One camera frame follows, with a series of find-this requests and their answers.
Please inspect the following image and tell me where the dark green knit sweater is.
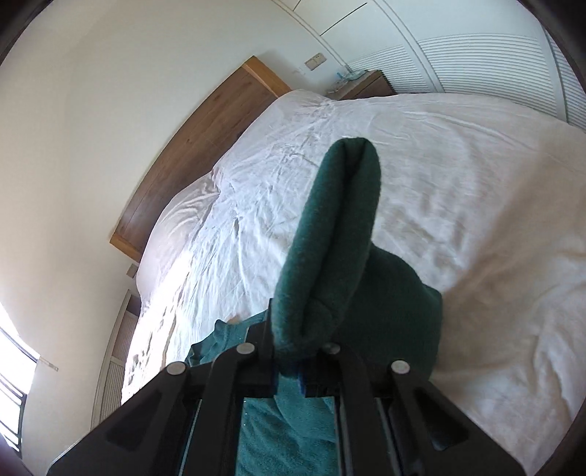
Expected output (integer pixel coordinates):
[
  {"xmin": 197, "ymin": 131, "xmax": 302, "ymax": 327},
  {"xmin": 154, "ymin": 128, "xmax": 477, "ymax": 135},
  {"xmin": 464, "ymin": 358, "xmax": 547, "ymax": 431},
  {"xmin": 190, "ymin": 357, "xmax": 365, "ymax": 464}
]
[{"xmin": 182, "ymin": 137, "xmax": 444, "ymax": 476}]

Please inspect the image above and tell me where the low white radiator cabinet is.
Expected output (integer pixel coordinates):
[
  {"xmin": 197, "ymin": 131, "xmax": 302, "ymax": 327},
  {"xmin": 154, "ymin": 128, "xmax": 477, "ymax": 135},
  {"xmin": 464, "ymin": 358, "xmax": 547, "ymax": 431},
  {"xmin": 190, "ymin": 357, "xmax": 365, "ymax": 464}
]
[{"xmin": 90, "ymin": 291, "xmax": 141, "ymax": 429}]

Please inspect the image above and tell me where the bright window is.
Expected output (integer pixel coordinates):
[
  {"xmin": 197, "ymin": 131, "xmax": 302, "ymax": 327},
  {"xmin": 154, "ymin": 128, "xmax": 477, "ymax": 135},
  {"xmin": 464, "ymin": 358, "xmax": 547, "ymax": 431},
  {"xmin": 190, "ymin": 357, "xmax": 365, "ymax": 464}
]
[{"xmin": 0, "ymin": 306, "xmax": 40, "ymax": 457}]

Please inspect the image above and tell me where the white pillow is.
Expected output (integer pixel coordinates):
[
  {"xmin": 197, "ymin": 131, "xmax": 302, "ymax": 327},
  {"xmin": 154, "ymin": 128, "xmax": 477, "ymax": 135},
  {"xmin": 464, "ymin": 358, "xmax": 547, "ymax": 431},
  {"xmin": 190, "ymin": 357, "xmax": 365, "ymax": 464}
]
[{"xmin": 135, "ymin": 172, "xmax": 219, "ymax": 305}]

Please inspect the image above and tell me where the white bed sheet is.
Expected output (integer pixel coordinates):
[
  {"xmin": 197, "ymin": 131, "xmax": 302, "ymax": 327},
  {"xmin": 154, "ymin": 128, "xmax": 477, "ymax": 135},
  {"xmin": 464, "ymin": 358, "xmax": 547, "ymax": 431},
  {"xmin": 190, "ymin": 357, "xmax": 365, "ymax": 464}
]
[{"xmin": 122, "ymin": 91, "xmax": 585, "ymax": 475}]

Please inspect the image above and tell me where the wooden headboard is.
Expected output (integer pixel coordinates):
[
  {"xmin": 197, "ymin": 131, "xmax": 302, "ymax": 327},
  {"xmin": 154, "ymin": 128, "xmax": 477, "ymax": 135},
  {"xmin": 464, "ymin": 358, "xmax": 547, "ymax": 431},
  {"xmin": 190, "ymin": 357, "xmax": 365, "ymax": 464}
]
[{"xmin": 109, "ymin": 56, "xmax": 291, "ymax": 263}]

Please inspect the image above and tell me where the wooden nightstand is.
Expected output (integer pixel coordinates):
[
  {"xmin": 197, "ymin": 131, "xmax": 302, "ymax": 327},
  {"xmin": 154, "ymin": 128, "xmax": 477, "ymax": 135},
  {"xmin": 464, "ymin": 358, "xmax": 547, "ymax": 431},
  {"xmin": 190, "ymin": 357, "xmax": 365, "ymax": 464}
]
[{"xmin": 326, "ymin": 70, "xmax": 396, "ymax": 100}]

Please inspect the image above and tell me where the white louvered wardrobe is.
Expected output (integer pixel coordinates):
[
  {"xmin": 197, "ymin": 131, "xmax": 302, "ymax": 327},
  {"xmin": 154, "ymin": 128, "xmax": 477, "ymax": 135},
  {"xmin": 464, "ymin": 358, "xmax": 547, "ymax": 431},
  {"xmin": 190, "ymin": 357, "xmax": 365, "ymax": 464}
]
[{"xmin": 277, "ymin": 1, "xmax": 585, "ymax": 128}]

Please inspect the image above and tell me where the beige wall switch plate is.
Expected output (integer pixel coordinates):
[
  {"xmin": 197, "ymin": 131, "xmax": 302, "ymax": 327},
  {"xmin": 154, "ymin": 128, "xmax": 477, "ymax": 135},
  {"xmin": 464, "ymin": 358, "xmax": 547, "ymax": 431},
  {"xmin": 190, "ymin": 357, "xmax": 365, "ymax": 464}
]
[{"xmin": 305, "ymin": 53, "xmax": 327, "ymax": 70}]

